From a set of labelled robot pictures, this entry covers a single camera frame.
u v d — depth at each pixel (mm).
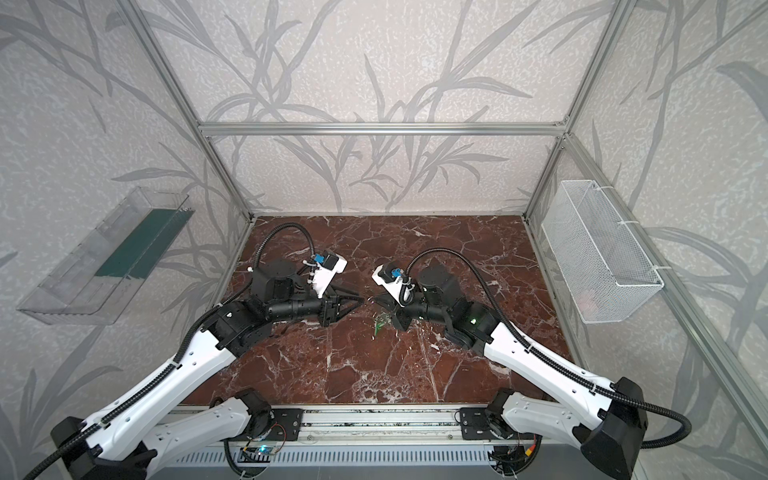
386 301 607
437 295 507
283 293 543
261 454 716
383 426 753
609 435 370
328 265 581
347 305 641
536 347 458
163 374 424
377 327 861
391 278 568
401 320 593
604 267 620
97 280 644
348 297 622
